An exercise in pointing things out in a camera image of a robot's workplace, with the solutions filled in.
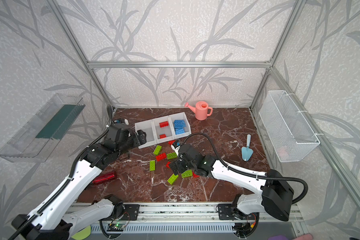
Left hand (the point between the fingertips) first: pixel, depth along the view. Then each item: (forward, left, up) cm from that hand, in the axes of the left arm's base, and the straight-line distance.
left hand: (142, 132), depth 74 cm
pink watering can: (+31, -33, -18) cm, 49 cm away
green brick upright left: (-7, -1, -26) cm, 27 cm away
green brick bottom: (-15, -14, -25) cm, 32 cm away
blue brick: (+25, -16, -24) cm, 38 cm away
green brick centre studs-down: (-1, -12, -25) cm, 28 cm away
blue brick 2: (+20, -16, -22) cm, 34 cm away
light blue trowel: (+2, -60, -24) cm, 65 cm away
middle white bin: (+19, -7, -25) cm, 32 cm away
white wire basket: (-7, -66, +10) cm, 67 cm away
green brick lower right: (-12, -22, -25) cm, 36 cm away
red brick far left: (+14, -5, -25) cm, 29 cm away
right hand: (-7, -17, -12) cm, 21 cm away
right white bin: (+29, -16, -22) cm, 40 cm away
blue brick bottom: (+16, -16, -23) cm, 32 cm away
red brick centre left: (-2, -6, -24) cm, 25 cm away
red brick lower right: (-13, -27, -24) cm, 38 cm away
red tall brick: (+24, -5, -25) cm, 35 cm away
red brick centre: (-6, -11, -25) cm, 28 cm away
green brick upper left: (+3, -3, -25) cm, 26 cm away
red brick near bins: (+9, -12, -25) cm, 29 cm away
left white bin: (+19, +5, -22) cm, 29 cm away
